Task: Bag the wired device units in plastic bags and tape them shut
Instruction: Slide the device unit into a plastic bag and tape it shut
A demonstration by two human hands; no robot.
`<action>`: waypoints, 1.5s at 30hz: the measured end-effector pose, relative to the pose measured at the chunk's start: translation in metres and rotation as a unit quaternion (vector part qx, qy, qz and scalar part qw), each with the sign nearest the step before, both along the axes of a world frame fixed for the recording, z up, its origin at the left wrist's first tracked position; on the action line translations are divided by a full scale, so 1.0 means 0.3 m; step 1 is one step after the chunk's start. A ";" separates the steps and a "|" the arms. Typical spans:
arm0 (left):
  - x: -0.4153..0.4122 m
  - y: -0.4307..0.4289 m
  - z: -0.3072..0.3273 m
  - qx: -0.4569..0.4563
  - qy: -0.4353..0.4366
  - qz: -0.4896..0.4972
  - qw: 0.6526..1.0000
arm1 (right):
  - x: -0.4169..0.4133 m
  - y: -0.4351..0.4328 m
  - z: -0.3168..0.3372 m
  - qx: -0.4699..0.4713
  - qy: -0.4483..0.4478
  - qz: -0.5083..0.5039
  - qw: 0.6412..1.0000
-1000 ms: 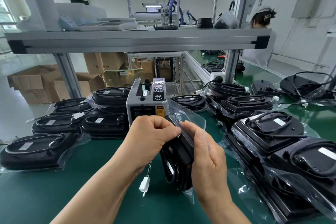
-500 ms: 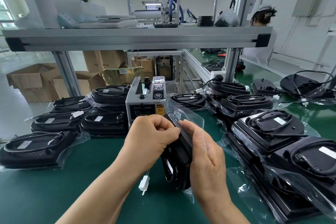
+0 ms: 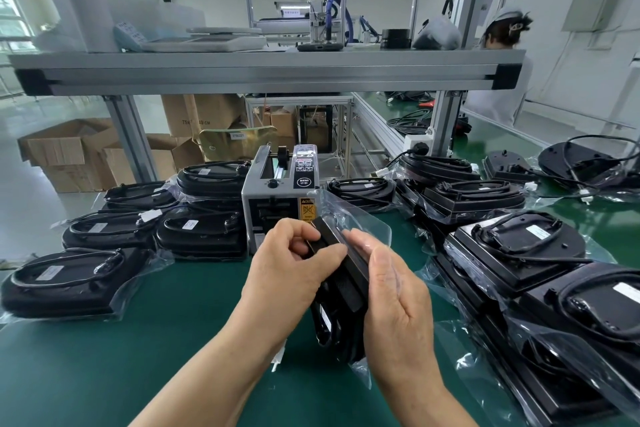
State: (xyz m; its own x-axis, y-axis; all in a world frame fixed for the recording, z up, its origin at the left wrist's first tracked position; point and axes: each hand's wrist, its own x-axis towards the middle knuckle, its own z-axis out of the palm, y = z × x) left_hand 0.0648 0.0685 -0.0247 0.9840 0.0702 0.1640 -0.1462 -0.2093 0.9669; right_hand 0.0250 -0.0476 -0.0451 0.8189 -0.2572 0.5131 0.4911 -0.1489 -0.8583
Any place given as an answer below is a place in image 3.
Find white handset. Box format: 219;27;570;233
113;21;152;51

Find grey metal shelf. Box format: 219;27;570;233
10;48;527;97

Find white flat scale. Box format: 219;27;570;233
145;26;269;53

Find unbagged black lamps with cables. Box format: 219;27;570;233
480;134;640;195

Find person's left forearm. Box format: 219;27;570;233
130;322;293;427

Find white box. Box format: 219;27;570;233
108;0;207;41

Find black phone on shelf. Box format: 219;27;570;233
297;41;344;53

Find grey barcode scanner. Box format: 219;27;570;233
413;16;464;51

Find grey wall electrical box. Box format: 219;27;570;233
563;0;632;35

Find bundle of black cables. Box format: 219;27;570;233
388;113;434;139

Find person's left hand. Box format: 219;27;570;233
240;216;349;348

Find person's right hand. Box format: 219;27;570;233
343;228;446;403

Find group of bagged black lamps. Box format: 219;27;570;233
325;146;640;427

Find bagged black lamp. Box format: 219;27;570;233
96;180;181;216

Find black cup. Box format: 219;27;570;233
382;28;411;51

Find window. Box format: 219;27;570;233
0;0;37;97

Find grey tape dispenser machine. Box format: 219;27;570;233
242;143;321;254

